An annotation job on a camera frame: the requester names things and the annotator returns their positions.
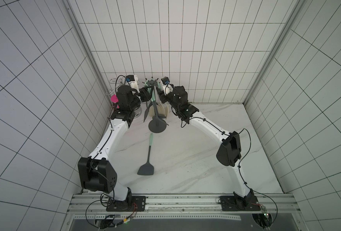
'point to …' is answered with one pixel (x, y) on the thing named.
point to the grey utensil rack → (158, 125)
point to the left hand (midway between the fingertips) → (151, 89)
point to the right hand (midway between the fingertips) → (164, 81)
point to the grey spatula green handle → (148, 169)
